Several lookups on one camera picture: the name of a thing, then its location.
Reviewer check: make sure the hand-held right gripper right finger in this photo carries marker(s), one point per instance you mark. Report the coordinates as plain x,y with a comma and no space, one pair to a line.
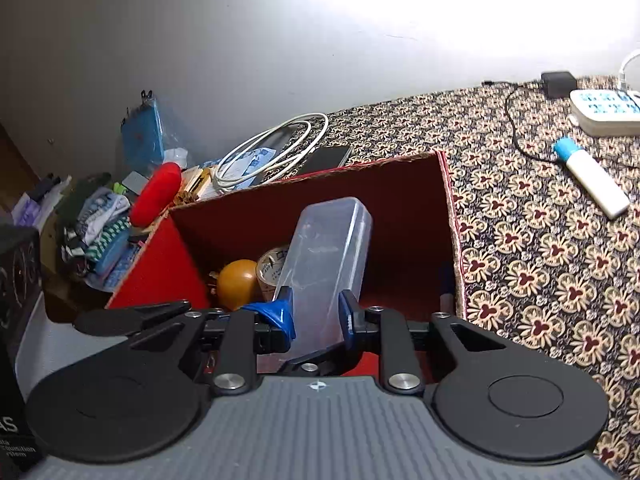
346,312

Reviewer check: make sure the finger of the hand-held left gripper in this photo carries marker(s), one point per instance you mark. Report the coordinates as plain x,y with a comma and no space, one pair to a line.
125,317

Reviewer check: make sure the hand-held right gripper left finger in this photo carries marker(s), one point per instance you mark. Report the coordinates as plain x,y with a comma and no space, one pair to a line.
280,310

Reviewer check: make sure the clear packing tape roll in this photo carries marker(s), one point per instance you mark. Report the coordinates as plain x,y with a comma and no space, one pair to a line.
267,270

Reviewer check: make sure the brown gourd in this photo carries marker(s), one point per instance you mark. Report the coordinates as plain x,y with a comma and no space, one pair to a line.
237,282

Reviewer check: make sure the clear plastic case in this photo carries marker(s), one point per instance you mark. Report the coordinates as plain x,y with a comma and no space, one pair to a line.
325,245

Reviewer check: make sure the red cardboard box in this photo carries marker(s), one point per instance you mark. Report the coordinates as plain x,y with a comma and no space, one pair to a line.
400,220

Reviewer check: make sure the white bottle with blue cap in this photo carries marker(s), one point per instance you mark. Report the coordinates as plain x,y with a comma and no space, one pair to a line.
595,180

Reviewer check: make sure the blue patterned sheet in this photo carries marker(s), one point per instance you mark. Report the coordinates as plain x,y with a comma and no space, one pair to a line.
125,267

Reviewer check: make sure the pile of patterned cloths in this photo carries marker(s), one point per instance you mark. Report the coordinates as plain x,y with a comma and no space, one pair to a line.
95,225

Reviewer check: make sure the red oval case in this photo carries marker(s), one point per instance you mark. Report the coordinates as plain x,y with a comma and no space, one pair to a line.
155,195

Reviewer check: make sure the small grey box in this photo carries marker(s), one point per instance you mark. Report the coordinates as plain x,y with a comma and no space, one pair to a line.
135,183

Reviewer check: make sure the gold ribbon gift box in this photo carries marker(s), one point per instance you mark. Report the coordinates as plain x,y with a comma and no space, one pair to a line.
197,185

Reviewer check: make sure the blue white flat packet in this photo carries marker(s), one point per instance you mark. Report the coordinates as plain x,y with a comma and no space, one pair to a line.
250,157

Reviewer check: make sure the black smartphone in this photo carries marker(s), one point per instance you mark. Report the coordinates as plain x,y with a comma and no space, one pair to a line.
325,157

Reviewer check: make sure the blue packet in plastic bag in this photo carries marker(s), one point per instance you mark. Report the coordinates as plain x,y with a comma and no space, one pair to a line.
142,135

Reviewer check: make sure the floral patterned tablecloth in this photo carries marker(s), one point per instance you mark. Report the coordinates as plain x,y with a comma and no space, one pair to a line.
525,260

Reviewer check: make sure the black power adapter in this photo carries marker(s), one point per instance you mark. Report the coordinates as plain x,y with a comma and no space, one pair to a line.
560,85

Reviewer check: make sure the white power strip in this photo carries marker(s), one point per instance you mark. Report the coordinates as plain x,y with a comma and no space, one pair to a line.
607,120

